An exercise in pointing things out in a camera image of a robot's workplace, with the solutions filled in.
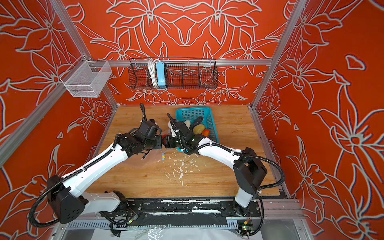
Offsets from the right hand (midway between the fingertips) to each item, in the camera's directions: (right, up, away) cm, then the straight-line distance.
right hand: (162, 141), depth 79 cm
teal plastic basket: (+16, +16, +27) cm, 36 cm away
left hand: (0, +1, -2) cm, 2 cm away
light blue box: (-3, +39, +10) cm, 41 cm away
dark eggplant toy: (+19, +9, +27) cm, 35 cm away
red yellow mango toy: (+26, +3, +19) cm, 33 cm away
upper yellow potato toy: (+21, +5, +21) cm, 30 cm away
